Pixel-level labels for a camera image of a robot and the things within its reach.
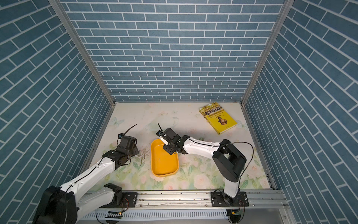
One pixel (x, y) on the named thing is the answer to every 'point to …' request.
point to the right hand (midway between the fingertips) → (169, 143)
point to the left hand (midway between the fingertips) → (137, 147)
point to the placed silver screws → (144, 152)
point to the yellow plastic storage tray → (163, 164)
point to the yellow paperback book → (220, 120)
